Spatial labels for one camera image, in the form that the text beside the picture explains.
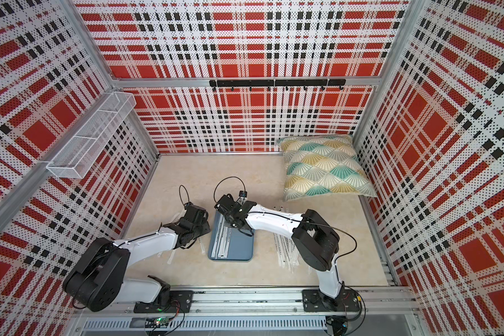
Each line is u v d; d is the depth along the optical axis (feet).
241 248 2.83
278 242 2.87
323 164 3.05
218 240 2.90
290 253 2.76
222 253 2.76
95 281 1.38
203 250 2.81
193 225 2.37
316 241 1.56
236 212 2.08
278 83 2.91
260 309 2.41
